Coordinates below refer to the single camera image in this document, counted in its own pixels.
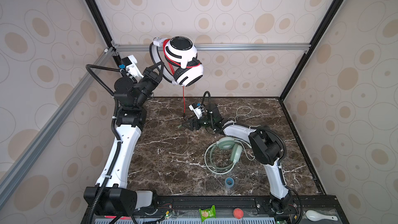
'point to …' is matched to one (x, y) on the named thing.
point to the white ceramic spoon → (314, 215)
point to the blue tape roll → (229, 182)
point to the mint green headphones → (224, 142)
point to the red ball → (238, 213)
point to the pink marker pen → (125, 218)
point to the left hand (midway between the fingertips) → (167, 61)
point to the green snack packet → (208, 213)
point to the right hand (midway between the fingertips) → (185, 122)
